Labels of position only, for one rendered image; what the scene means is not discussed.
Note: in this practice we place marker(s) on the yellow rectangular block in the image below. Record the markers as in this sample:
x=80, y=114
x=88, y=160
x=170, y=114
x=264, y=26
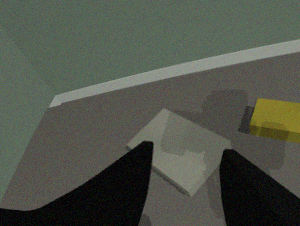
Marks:
x=276, y=119

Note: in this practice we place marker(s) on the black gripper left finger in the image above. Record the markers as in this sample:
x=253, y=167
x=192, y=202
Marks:
x=114, y=197

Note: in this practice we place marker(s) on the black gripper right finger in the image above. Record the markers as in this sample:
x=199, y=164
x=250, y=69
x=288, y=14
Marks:
x=250, y=197

